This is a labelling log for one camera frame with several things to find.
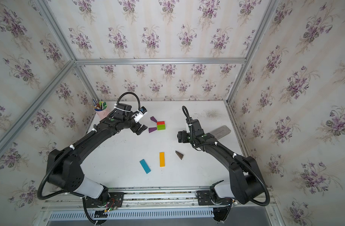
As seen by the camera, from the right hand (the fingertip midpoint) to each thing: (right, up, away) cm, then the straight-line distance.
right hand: (185, 134), depth 88 cm
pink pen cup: (-59, +13, +13) cm, 62 cm away
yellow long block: (-15, -16, 0) cm, 22 cm away
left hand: (-28, +9, -1) cm, 30 cm away
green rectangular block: (-17, +4, +13) cm, 22 cm away
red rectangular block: (-17, +7, +16) cm, 24 cm away
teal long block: (-25, -19, -4) cm, 31 cm away
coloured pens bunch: (-64, +20, +15) cm, 68 cm away
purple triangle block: (-24, +10, +19) cm, 32 cm away
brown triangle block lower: (-4, -13, 0) cm, 13 cm away
